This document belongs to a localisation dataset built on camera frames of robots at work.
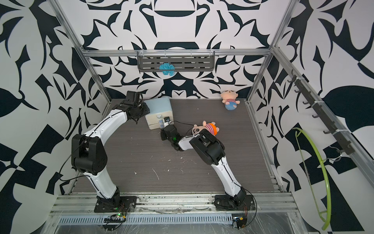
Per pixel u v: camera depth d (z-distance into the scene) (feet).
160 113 3.01
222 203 2.43
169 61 3.07
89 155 1.56
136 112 2.61
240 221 2.34
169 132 2.60
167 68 3.00
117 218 2.38
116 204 2.18
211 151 1.90
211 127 3.16
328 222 1.66
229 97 3.69
